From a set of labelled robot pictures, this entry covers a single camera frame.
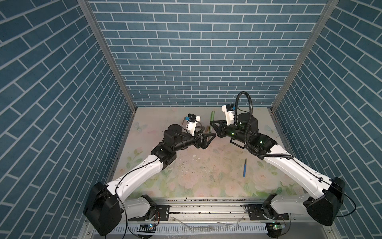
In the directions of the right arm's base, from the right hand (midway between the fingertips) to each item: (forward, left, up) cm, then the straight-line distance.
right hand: (209, 121), depth 70 cm
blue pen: (-7, -23, -34) cm, 42 cm away
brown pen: (0, +1, -6) cm, 6 cm away
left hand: (-4, -1, -3) cm, 6 cm away
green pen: (+1, -1, +1) cm, 2 cm away
